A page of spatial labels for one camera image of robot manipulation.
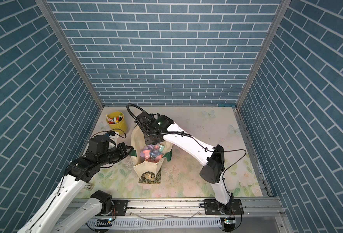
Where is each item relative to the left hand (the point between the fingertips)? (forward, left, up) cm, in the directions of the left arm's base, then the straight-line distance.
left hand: (138, 148), depth 72 cm
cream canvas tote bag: (-7, -5, -16) cm, 18 cm away
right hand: (+6, -7, -1) cm, 9 cm away
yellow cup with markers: (+23, +19, -8) cm, 32 cm away
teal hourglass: (+9, -10, -15) cm, 20 cm away
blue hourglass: (+7, -7, -17) cm, 19 cm away
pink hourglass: (-1, -9, -10) cm, 13 cm away
